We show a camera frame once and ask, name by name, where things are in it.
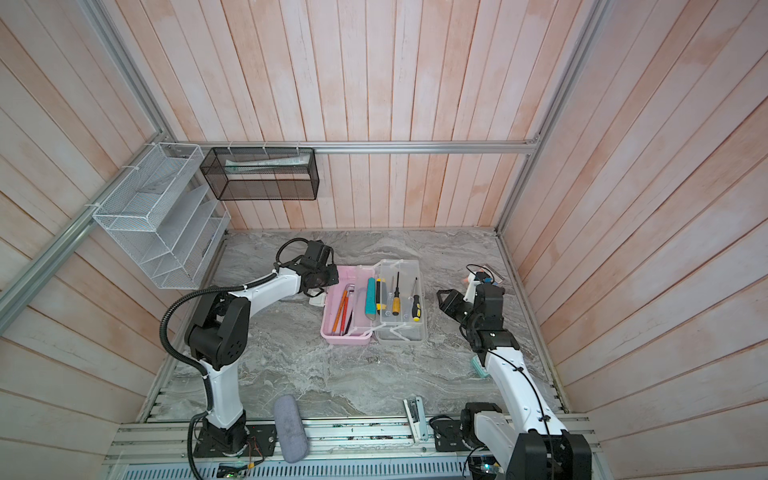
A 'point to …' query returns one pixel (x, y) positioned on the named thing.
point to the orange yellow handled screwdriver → (396, 300)
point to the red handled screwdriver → (344, 312)
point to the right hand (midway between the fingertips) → (442, 293)
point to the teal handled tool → (371, 298)
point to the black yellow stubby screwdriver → (378, 292)
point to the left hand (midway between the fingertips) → (334, 278)
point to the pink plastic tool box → (382, 303)
